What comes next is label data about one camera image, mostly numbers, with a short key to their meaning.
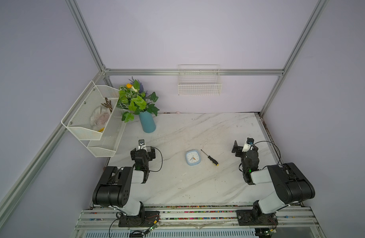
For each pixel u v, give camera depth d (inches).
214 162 36.5
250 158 27.4
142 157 28.2
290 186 17.7
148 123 41.2
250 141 30.2
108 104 32.3
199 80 37.8
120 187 17.9
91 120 30.1
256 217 26.4
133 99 31.1
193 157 36.5
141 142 31.5
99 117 30.9
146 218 28.8
